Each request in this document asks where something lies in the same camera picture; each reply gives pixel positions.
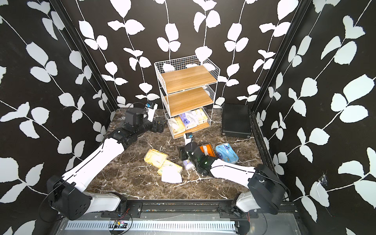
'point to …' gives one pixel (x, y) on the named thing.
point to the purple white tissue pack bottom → (190, 119)
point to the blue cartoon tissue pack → (224, 151)
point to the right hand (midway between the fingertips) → (180, 144)
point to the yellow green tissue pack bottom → (198, 116)
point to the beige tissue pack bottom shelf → (176, 125)
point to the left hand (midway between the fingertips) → (160, 116)
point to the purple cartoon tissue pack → (188, 165)
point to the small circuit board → (120, 224)
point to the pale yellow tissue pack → (155, 157)
